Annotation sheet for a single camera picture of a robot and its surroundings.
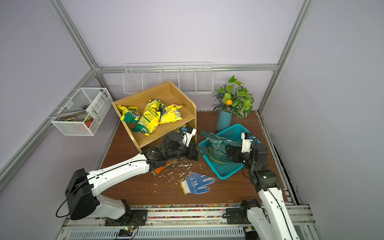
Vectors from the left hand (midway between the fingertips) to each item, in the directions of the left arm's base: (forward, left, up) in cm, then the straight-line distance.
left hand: (202, 149), depth 73 cm
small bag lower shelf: (+4, +8, +12) cm, 15 cm away
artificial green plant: (+25, -20, +10) cm, 34 cm away
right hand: (+1, -16, -2) cm, 16 cm away
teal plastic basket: (-3, -15, -23) cm, 27 cm away
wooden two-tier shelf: (+32, +17, +9) cm, 38 cm away
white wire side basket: (+20, +60, +8) cm, 64 cm away
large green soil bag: (+2, -8, -6) cm, 10 cm away
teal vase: (+26, -17, -9) cm, 32 cm away
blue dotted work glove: (-9, +4, -23) cm, 25 cm away
